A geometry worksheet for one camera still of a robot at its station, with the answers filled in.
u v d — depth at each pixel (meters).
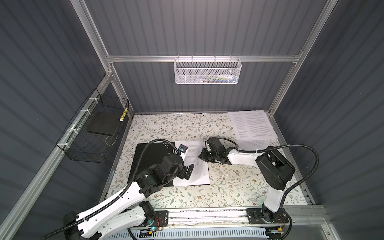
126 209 0.47
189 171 0.65
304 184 0.89
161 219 0.72
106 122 0.77
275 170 0.49
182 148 0.63
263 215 0.67
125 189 0.46
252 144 1.02
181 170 0.55
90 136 0.72
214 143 0.76
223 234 0.77
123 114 0.81
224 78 0.91
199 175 0.82
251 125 1.12
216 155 0.73
